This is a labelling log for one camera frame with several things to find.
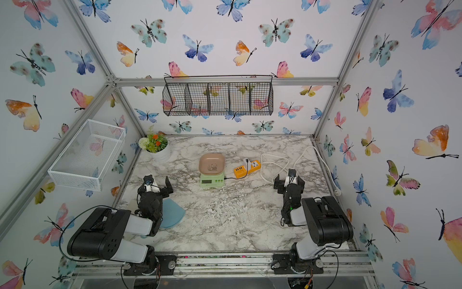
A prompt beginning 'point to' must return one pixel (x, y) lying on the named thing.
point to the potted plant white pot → (156, 145)
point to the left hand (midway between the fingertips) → (158, 177)
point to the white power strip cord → (337, 192)
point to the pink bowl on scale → (212, 163)
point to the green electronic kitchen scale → (212, 180)
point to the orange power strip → (240, 171)
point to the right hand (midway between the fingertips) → (291, 174)
